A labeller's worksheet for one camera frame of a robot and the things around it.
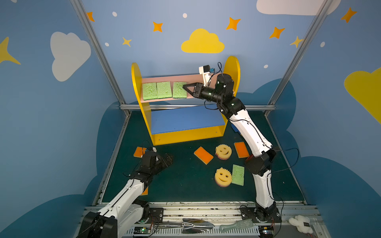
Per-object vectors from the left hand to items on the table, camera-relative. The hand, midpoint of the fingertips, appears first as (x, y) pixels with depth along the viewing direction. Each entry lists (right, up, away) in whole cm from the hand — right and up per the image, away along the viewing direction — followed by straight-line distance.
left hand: (168, 158), depth 86 cm
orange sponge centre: (+22, 0, +9) cm, 24 cm away
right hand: (+11, +38, -20) cm, 44 cm away
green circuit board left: (-10, -32, -15) cm, 37 cm away
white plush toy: (+67, -28, -16) cm, 75 cm away
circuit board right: (+51, -33, -15) cm, 62 cm away
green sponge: (+42, -10, +1) cm, 43 cm away
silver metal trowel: (+14, -29, -16) cm, 36 cm away
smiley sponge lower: (+33, -11, -1) cm, 34 cm away
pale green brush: (+37, -29, -16) cm, 49 cm away
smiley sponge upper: (+35, +2, +10) cm, 36 cm away
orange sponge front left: (-12, -18, -6) cm, 22 cm away
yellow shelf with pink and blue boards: (+1, +27, +16) cm, 31 cm away
